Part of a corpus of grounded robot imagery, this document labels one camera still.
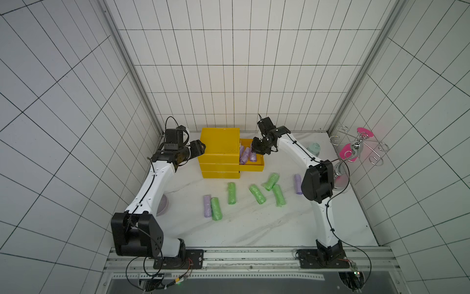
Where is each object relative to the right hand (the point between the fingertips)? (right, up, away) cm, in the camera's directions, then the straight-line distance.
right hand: (254, 145), depth 97 cm
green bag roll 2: (-12, -24, -7) cm, 28 cm away
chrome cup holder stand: (+55, -1, -13) cm, 56 cm away
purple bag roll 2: (-4, -5, -1) cm, 7 cm away
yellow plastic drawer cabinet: (-17, -6, -14) cm, 22 cm away
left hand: (-27, -2, -14) cm, 30 cm away
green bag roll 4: (+12, -26, -8) cm, 30 cm away
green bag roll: (-19, -31, -12) cm, 38 cm away
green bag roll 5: (+9, -19, -2) cm, 21 cm away
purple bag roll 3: (-1, -6, -4) cm, 7 cm away
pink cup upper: (+48, +5, -17) cm, 51 cm away
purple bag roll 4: (-23, -31, -12) cm, 41 cm away
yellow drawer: (+1, -10, -6) cm, 12 cm away
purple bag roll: (-7, -5, 0) cm, 8 cm away
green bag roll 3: (+2, -25, -8) cm, 27 cm away
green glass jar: (+35, -2, +4) cm, 35 cm away
